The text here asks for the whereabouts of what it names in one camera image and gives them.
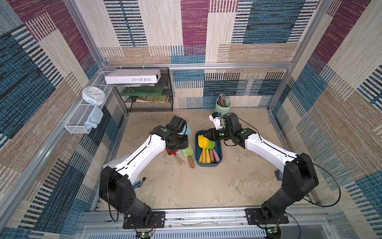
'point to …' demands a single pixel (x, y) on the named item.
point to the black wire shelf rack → (165, 81)
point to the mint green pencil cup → (223, 110)
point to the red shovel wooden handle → (170, 152)
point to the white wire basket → (76, 124)
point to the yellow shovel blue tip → (203, 143)
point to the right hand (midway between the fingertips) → (204, 133)
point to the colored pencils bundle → (222, 99)
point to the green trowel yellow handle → (207, 155)
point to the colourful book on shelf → (152, 99)
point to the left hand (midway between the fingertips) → (185, 143)
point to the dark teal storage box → (197, 150)
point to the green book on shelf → (143, 91)
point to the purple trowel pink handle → (216, 155)
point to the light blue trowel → (188, 132)
